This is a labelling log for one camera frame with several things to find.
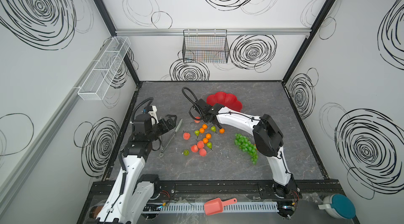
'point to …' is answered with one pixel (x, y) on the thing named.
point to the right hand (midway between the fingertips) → (209, 114)
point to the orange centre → (208, 135)
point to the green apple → (186, 152)
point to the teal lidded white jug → (339, 206)
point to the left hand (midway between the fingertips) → (172, 119)
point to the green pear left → (197, 132)
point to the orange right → (221, 131)
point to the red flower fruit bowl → (226, 100)
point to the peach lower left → (194, 148)
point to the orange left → (201, 130)
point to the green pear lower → (209, 145)
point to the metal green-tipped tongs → (161, 154)
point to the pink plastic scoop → (215, 205)
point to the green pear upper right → (213, 128)
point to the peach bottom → (202, 152)
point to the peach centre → (200, 144)
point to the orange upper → (204, 126)
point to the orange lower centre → (205, 140)
